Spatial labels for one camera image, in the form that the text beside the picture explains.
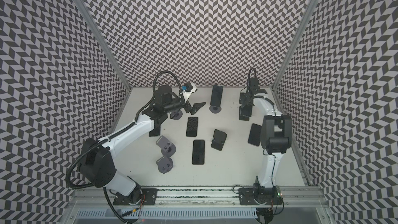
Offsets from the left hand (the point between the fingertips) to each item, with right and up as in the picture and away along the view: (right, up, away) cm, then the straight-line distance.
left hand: (201, 96), depth 76 cm
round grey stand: (+9, -8, +32) cm, 34 cm away
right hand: (+29, -3, +22) cm, 36 cm away
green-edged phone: (+9, +1, +25) cm, 26 cm away
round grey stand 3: (-18, -35, +3) cm, 40 cm away
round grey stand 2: (-18, -28, +7) cm, 34 cm away
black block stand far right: (+27, -13, +26) cm, 40 cm away
